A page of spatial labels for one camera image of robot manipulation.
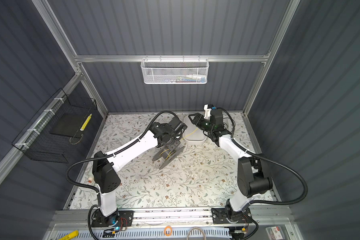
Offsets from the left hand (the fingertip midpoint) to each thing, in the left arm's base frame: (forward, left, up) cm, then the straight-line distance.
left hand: (172, 140), depth 84 cm
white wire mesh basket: (+55, -3, +10) cm, 56 cm away
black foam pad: (+5, +52, +11) cm, 54 cm away
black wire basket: (-8, +58, +16) cm, 61 cm away
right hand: (+10, -12, +7) cm, 17 cm away
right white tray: (+7, -32, +10) cm, 34 cm away
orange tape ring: (-40, +5, -18) cm, 44 cm away
